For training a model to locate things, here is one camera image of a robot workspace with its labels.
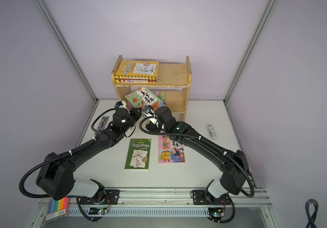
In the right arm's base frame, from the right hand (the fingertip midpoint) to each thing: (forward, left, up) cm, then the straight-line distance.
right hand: (154, 121), depth 78 cm
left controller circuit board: (-40, +30, -23) cm, 55 cm away
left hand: (+8, +7, +3) cm, 11 cm away
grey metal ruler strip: (+18, +45, -26) cm, 55 cm away
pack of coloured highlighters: (-39, +49, -20) cm, 66 cm away
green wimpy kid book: (-12, +12, -21) cm, 27 cm away
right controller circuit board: (-41, -31, -25) cm, 57 cm away
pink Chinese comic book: (-7, -8, -24) cm, 26 cm away
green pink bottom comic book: (+17, +8, +2) cm, 18 cm away
